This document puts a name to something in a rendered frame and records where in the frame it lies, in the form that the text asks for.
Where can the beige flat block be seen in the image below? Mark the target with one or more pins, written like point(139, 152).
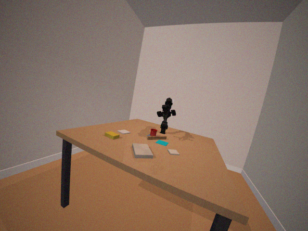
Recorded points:
point(141, 151)

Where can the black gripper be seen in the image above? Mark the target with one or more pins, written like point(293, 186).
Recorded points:
point(167, 113)

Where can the yellow rectangular block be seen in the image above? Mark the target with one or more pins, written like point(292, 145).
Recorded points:
point(112, 135)

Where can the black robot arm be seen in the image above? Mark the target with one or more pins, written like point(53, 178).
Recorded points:
point(164, 125)

